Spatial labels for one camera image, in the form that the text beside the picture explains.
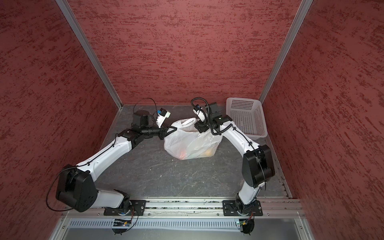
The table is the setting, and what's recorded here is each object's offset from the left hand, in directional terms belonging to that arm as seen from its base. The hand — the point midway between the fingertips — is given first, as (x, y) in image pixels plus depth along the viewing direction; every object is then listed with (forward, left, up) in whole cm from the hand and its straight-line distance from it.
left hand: (175, 131), depth 78 cm
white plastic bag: (-1, -6, -11) cm, 12 cm away
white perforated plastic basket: (+31, -52, -21) cm, 65 cm away
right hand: (+10, -15, -6) cm, 19 cm away
